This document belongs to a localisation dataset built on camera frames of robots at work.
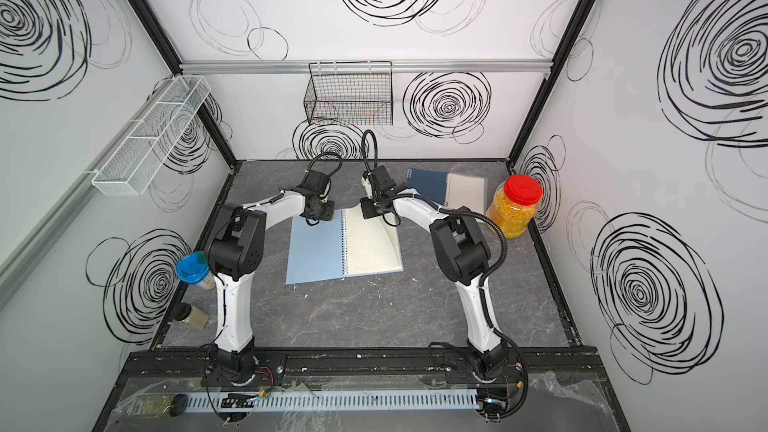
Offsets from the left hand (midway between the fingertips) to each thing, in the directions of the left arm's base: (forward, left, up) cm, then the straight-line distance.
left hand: (325, 212), depth 105 cm
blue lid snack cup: (-27, +30, +9) cm, 42 cm away
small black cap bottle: (-38, +27, +7) cm, 47 cm away
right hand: (-2, -15, +7) cm, 17 cm away
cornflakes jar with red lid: (-8, -59, +18) cm, 62 cm away
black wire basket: (+49, -5, +17) cm, 52 cm away
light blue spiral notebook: (-13, -9, +1) cm, 16 cm away
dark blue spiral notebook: (+11, -45, +1) cm, 46 cm away
